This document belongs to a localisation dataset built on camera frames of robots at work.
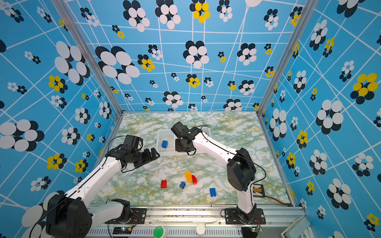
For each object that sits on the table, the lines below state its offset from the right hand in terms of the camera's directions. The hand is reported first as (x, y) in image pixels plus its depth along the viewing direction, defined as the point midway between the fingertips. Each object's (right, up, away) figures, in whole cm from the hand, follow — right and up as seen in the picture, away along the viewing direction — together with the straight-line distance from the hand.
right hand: (181, 148), depth 86 cm
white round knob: (+11, -32, -22) cm, 40 cm away
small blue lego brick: (+1, -21, -3) cm, 21 cm away
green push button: (-8, -32, -23) cm, 40 cm away
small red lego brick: (-10, -20, -1) cm, 23 cm away
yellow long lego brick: (+5, -16, -1) cm, 17 cm away
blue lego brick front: (+18, -23, -5) cm, 30 cm away
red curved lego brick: (+8, -18, -2) cm, 19 cm away
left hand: (-15, -5, -3) cm, 16 cm away
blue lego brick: (-12, +1, +13) cm, 18 cm away
